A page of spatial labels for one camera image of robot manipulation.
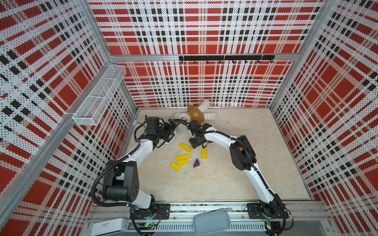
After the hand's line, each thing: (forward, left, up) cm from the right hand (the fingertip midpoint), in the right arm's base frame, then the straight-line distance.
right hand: (198, 142), depth 100 cm
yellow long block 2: (-8, -4, -1) cm, 9 cm away
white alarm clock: (-8, +19, +12) cm, 23 cm away
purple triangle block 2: (-16, +1, +1) cm, 16 cm away
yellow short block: (-15, +10, 0) cm, 18 cm away
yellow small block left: (-17, +15, -1) cm, 22 cm away
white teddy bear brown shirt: (+1, +9, +22) cm, 24 cm away
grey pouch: (-46, -6, +2) cm, 46 cm away
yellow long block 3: (-11, +10, -1) cm, 15 cm away
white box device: (-48, +41, +7) cm, 63 cm away
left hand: (+1, +11, +16) cm, 20 cm away
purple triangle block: (-15, -6, +25) cm, 29 cm away
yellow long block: (-4, +8, 0) cm, 9 cm away
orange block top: (-20, -20, +27) cm, 39 cm away
